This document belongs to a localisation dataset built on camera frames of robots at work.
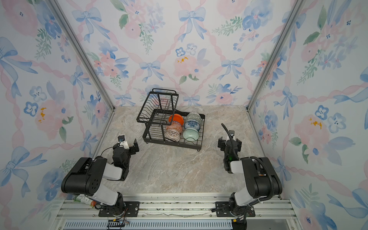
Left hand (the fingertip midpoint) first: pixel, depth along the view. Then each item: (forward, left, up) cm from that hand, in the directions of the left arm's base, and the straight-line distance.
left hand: (128, 139), depth 91 cm
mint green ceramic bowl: (+8, -40, -5) cm, 41 cm away
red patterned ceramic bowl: (+14, -28, -4) cm, 32 cm away
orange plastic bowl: (+17, -30, +2) cm, 35 cm away
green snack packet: (-34, +15, -5) cm, 37 cm away
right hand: (+3, -65, -1) cm, 65 cm away
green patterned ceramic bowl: (+23, -43, -3) cm, 48 cm away
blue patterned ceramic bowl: (+16, -41, -3) cm, 44 cm away
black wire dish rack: (0, -25, +15) cm, 29 cm away
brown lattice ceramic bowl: (+8, -27, -6) cm, 29 cm away
